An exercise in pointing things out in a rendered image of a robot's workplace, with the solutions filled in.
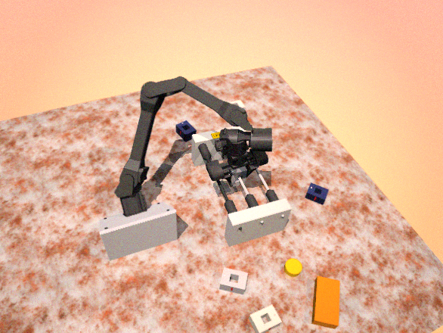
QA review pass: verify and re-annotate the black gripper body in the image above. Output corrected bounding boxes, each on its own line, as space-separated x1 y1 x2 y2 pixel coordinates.
206 148 268 181

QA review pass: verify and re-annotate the orange rectangular block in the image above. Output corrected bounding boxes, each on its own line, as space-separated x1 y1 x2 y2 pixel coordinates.
312 276 339 329

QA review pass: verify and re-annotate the yellow short cylinder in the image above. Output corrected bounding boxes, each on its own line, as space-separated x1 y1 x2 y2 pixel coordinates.
284 258 302 277

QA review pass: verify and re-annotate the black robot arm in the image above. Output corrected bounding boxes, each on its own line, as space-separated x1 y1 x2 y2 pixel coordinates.
115 76 273 216

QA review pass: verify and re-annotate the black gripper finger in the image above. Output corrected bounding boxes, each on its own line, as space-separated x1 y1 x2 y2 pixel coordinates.
222 173 231 183
245 163 259 178

